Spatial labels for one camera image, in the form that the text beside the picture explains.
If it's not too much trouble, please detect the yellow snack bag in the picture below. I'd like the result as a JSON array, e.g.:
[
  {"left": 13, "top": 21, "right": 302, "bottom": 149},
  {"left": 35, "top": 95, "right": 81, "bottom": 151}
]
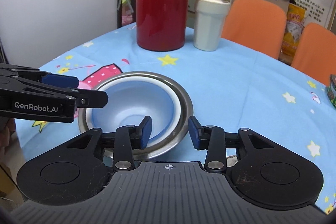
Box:
[{"left": 279, "top": 3, "right": 306, "bottom": 65}]

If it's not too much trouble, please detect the right orange chair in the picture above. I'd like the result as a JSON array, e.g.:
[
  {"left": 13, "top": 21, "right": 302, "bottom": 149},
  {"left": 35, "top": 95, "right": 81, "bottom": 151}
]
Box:
[{"left": 291, "top": 23, "right": 336, "bottom": 86}]

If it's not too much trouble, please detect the orange chair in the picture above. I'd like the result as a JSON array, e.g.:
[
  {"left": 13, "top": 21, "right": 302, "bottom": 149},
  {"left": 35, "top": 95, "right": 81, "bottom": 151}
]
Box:
[
  {"left": 291, "top": 23, "right": 336, "bottom": 86},
  {"left": 222, "top": 0, "right": 286, "bottom": 59}
]

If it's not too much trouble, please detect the blue translucent bowl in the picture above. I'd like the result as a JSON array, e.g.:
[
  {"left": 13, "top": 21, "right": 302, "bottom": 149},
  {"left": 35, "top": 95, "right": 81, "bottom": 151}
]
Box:
[{"left": 90, "top": 78, "right": 176, "bottom": 141}]

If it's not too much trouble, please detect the red thermos jug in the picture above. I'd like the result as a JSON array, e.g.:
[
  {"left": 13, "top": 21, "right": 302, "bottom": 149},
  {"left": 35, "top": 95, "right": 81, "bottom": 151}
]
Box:
[{"left": 135, "top": 0, "right": 203, "bottom": 52}]

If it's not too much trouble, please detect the green instant noodle cup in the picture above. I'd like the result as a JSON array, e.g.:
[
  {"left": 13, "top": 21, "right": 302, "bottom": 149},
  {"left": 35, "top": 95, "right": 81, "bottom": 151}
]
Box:
[{"left": 327, "top": 75, "right": 336, "bottom": 108}]

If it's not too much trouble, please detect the white ceramic bowl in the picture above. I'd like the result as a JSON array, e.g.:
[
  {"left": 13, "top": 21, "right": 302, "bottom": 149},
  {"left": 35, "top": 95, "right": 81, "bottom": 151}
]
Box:
[{"left": 85, "top": 75, "right": 185, "bottom": 144}]

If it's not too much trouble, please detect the left orange chair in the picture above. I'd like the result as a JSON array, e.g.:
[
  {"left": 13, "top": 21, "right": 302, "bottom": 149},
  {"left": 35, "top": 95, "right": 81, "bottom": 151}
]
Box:
[{"left": 222, "top": 0, "right": 286, "bottom": 59}]

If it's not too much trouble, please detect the blue cartoon tablecloth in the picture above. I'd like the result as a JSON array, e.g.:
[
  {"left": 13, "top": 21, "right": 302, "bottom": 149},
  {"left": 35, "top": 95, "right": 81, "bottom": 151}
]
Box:
[{"left": 14, "top": 21, "right": 336, "bottom": 215}]

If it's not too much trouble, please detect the white tumbler cup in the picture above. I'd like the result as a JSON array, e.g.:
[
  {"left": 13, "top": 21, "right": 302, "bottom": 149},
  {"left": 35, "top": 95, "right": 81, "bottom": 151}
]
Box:
[{"left": 194, "top": 0, "right": 230, "bottom": 51}]

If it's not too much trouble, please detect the stainless steel bowl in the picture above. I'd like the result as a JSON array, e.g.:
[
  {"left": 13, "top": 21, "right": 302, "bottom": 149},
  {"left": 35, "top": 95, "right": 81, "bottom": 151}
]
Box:
[{"left": 78, "top": 71, "right": 194, "bottom": 160}]

